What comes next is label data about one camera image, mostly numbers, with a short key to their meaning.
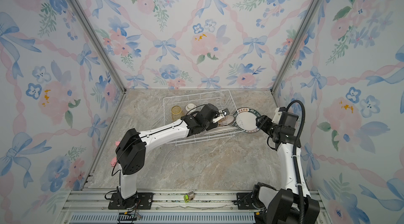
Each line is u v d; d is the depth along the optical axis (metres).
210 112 0.64
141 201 0.73
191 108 1.01
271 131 0.68
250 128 0.97
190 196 0.73
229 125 0.93
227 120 0.94
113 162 0.84
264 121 0.72
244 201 0.73
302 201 0.38
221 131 0.78
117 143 0.92
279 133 0.59
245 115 1.03
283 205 0.39
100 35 0.91
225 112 0.72
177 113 0.95
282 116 0.65
